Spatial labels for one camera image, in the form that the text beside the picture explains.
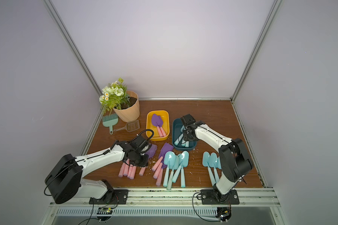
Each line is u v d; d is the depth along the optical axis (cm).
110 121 107
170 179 78
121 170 81
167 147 90
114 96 83
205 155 86
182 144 91
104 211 72
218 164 83
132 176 77
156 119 103
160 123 103
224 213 70
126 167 81
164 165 83
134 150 65
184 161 85
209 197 72
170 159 82
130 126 103
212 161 85
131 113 95
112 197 68
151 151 87
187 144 90
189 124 66
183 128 100
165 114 104
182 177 78
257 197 74
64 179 42
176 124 101
